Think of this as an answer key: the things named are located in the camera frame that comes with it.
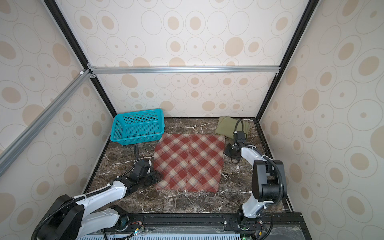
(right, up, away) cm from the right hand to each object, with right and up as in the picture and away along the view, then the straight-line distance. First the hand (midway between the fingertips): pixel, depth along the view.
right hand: (228, 151), depth 96 cm
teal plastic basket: (-65, +16, +18) cm, 69 cm away
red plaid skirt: (-26, -7, -1) cm, 27 cm away
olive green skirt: (+3, +17, +19) cm, 25 cm away
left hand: (-39, -12, -9) cm, 42 cm away
